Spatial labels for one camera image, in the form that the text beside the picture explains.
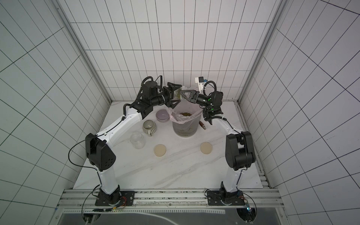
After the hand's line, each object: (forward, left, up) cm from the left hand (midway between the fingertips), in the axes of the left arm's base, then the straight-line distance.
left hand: (181, 93), depth 75 cm
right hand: (-1, 0, +2) cm, 2 cm away
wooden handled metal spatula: (-1, -15, -30) cm, 33 cm away
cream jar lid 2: (-15, -17, -35) cm, 42 cm away
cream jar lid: (-17, +14, -35) cm, 41 cm away
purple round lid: (+9, +15, -31) cm, 36 cm away
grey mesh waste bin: (-6, -3, -28) cm, 29 cm away
